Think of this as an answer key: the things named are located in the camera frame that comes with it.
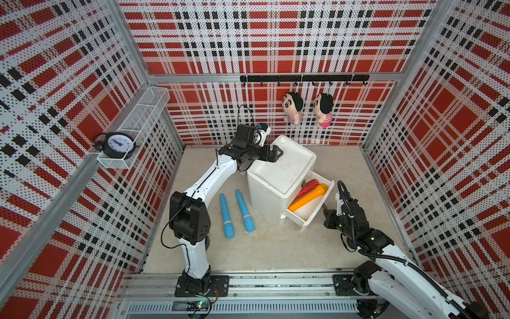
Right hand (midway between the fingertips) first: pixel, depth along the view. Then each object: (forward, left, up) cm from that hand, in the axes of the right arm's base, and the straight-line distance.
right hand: (327, 211), depth 82 cm
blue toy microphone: (-4, +43, -7) cm, 44 cm away
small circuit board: (-32, +54, -12) cm, 64 cm away
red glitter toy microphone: (+12, +7, +2) cm, 14 cm away
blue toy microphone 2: (0, +35, -8) cm, 35 cm away
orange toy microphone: (+7, +7, +1) cm, 10 cm away
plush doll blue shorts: (+42, +13, +23) cm, 50 cm away
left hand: (+22, +21, +15) cm, 34 cm away
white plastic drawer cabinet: (+3, +17, +14) cm, 22 cm away
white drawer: (-1, +10, -1) cm, 10 cm away
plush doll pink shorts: (+45, -2, +20) cm, 49 cm away
